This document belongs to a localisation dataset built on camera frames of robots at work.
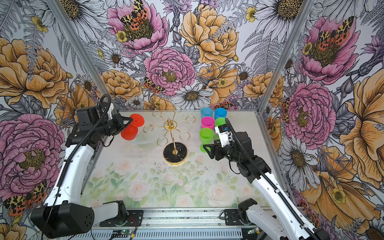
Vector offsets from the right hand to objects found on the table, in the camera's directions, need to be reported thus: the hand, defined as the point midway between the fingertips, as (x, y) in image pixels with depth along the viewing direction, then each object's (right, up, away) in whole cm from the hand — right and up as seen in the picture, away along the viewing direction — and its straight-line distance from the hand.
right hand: (209, 148), depth 72 cm
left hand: (-37, +12, +2) cm, 39 cm away
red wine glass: (-42, +7, +12) cm, 44 cm away
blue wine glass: (+10, +19, +28) cm, 35 cm away
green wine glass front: (+8, +13, +25) cm, 29 cm away
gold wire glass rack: (-20, -7, +24) cm, 32 cm away
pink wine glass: (+1, +13, +23) cm, 26 cm away
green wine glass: (-1, +4, +16) cm, 17 cm away
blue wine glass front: (+1, +20, +31) cm, 36 cm away
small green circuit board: (-40, -39, -1) cm, 56 cm away
